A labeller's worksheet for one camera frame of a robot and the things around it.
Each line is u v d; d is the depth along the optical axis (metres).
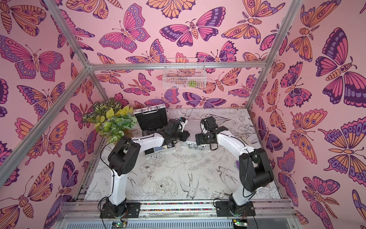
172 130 0.78
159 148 0.92
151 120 0.95
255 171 0.46
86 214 0.73
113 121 0.78
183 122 0.88
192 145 0.95
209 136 0.66
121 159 0.53
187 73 0.95
